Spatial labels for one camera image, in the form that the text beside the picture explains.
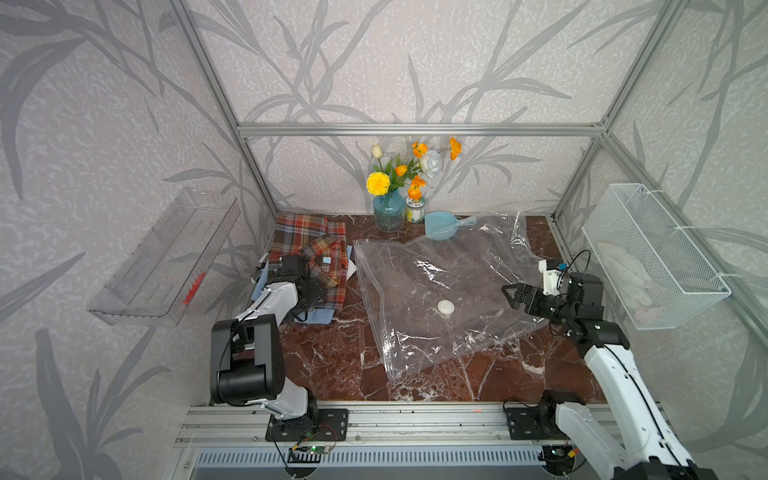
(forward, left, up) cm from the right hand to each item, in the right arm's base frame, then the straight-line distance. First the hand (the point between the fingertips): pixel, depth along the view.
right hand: (515, 289), depth 80 cm
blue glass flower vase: (+39, +35, -8) cm, 53 cm away
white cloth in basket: (-1, -29, +4) cm, 29 cm away
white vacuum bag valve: (+3, +17, -16) cm, 23 cm away
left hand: (+4, +60, -13) cm, 62 cm away
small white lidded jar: (+42, +26, -11) cm, 51 cm away
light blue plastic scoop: (+36, +15, -13) cm, 42 cm away
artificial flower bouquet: (+42, +13, +17) cm, 47 cm away
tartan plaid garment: (+20, +56, -4) cm, 60 cm away
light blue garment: (0, +58, -15) cm, 60 cm away
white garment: (+17, +48, -14) cm, 53 cm away
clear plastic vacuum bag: (+14, +30, -17) cm, 38 cm away
